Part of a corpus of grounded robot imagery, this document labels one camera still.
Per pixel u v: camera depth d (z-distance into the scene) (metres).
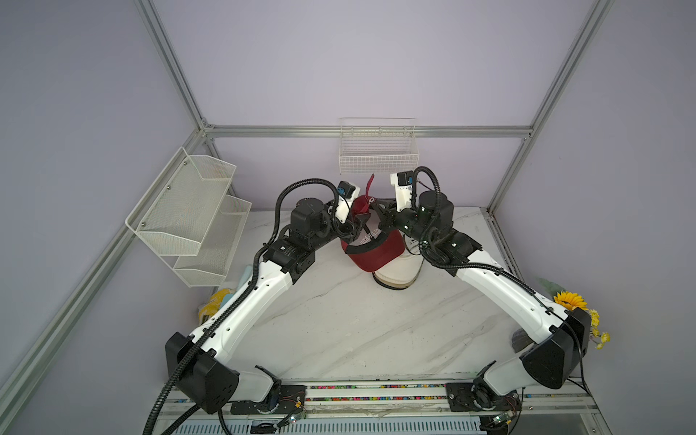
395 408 0.73
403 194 0.61
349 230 0.61
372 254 0.81
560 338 0.40
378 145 0.95
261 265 0.50
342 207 0.58
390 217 0.62
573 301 0.68
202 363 0.38
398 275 0.93
